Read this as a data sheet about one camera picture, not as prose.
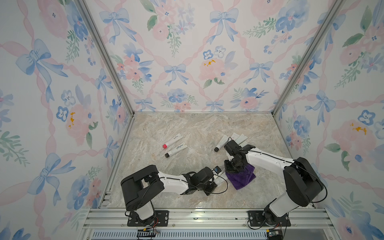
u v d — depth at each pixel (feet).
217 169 2.46
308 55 2.81
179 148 3.22
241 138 3.44
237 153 2.18
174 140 3.39
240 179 2.75
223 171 2.62
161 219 2.42
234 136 3.49
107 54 2.82
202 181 2.19
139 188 1.53
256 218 2.40
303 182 1.48
